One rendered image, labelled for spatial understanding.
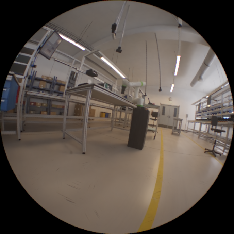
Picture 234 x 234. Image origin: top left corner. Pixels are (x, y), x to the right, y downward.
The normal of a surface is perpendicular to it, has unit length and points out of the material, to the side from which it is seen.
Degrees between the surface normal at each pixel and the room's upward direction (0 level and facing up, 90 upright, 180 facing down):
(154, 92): 90
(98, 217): 0
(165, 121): 90
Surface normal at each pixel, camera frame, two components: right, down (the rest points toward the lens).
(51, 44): 0.94, 0.32
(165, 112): -0.50, -0.04
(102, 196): 0.14, -0.99
